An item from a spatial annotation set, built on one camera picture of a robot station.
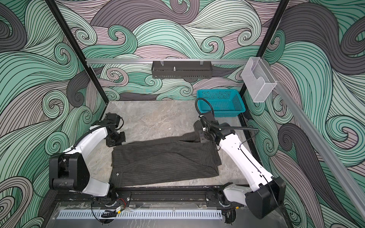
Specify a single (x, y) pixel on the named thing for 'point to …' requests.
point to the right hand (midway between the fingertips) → (206, 134)
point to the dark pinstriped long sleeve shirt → (179, 159)
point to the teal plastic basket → (226, 103)
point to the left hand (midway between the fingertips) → (121, 141)
